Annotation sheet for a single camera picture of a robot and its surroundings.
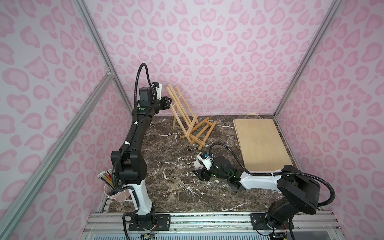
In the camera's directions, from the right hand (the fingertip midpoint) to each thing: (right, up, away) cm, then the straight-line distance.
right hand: (197, 167), depth 83 cm
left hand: (-14, +39, +3) cm, 41 cm away
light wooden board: (+42, +9, +18) cm, 47 cm away
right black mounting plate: (+30, -24, -9) cm, 40 cm away
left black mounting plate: (-19, -24, -11) cm, 32 cm away
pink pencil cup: (-37, -11, -10) cm, 40 cm away
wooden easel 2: (0, +16, +24) cm, 29 cm away
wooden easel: (-12, +37, +10) cm, 40 cm away
